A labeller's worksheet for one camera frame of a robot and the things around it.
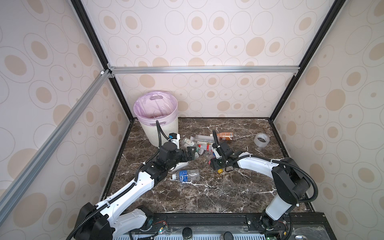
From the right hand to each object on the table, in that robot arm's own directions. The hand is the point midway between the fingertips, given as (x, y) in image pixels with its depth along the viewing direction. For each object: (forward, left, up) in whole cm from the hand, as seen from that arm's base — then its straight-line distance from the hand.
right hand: (215, 162), depth 92 cm
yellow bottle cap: (-6, -2, +1) cm, 7 cm away
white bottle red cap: (+11, +5, +1) cm, 12 cm away
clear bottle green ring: (+14, +18, +2) cm, 23 cm away
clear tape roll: (+19, -35, -3) cm, 41 cm away
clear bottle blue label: (-10, +17, +3) cm, 20 cm away
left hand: (-2, +13, +20) cm, 23 cm away
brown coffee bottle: (+19, -9, +2) cm, 21 cm away
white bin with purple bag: (+32, +40, +19) cm, 55 cm away
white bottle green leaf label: (-3, +21, +2) cm, 22 cm away
